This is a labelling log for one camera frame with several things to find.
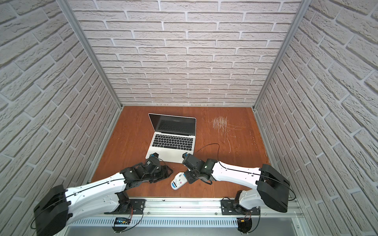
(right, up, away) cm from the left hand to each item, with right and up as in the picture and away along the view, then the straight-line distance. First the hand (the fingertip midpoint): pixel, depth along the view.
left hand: (171, 169), depth 81 cm
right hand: (+9, -4, -2) cm, 10 cm away
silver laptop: (-1, +17, +19) cm, 26 cm away
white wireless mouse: (+5, -6, -1) cm, 8 cm away
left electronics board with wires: (-23, -23, -9) cm, 34 cm away
